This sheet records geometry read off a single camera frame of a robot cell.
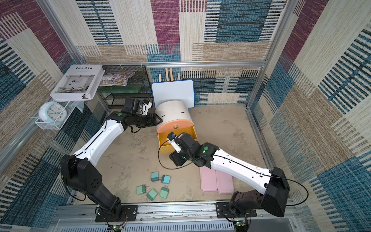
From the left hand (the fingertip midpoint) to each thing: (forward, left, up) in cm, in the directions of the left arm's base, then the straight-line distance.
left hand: (157, 120), depth 83 cm
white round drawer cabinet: (+10, -7, -2) cm, 12 cm away
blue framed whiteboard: (+28, -12, -1) cm, 31 cm away
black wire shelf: (+30, +16, +1) cm, 34 cm away
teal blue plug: (-24, +2, -21) cm, 32 cm away
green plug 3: (-32, -4, -22) cm, 39 cm away
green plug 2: (-33, +3, -21) cm, 40 cm away
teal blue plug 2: (-26, -4, -22) cm, 34 cm away
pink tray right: (-29, -37, -20) cm, 51 cm away
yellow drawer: (-12, -4, -8) cm, 15 cm away
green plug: (-31, +9, -21) cm, 38 cm away
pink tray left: (-26, -28, -20) cm, 43 cm away
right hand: (-18, -10, -4) cm, 21 cm away
